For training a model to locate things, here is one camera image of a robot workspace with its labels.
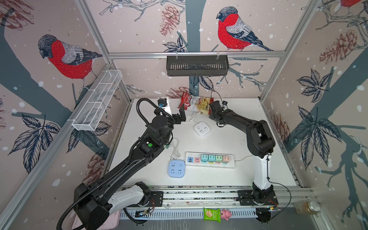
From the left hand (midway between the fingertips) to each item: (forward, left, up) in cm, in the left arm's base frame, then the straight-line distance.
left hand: (174, 103), depth 67 cm
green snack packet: (-41, -18, -36) cm, 57 cm away
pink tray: (-43, +29, -36) cm, 63 cm away
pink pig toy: (-40, -24, -35) cm, 58 cm away
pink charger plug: (-15, -29, -31) cm, 45 cm away
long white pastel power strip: (-13, -10, -36) cm, 39 cm away
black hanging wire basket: (+47, -14, -9) cm, 50 cm away
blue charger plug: (-14, -16, -31) cm, 38 cm away
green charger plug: (-15, -24, -31) cm, 42 cm away
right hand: (+17, -28, -33) cm, 46 cm away
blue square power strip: (-19, 0, -36) cm, 40 cm away
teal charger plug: (-14, -20, -31) cm, 40 cm away
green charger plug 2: (-4, +7, -37) cm, 38 cm away
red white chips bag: (+32, -15, -34) cm, 49 cm away
